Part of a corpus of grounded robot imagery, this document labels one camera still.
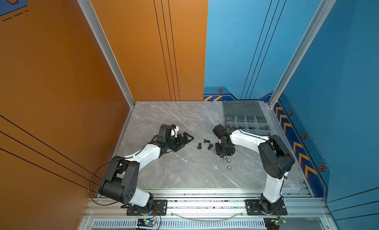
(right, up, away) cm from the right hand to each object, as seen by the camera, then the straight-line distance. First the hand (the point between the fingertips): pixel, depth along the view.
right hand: (219, 153), depth 93 cm
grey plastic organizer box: (+23, +24, +13) cm, 36 cm away
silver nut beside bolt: (-4, +3, +1) cm, 5 cm away
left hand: (-19, +10, -5) cm, 22 cm away
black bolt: (-8, +7, +4) cm, 12 cm away
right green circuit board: (+22, -27, -23) cm, 42 cm away
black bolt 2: (-13, +4, +1) cm, 14 cm away
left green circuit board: (-40, -28, -22) cm, 53 cm away
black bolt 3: (-6, +5, +2) cm, 8 cm away
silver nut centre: (+2, -2, -4) cm, 5 cm away
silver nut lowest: (+4, -7, -7) cm, 11 cm away
